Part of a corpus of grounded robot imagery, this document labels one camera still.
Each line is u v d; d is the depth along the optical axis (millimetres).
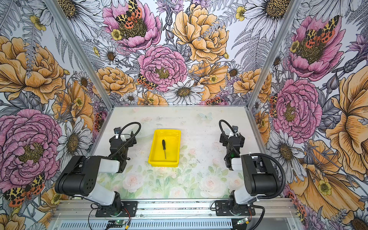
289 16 747
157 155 932
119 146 716
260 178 453
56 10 720
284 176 421
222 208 739
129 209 741
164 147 967
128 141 832
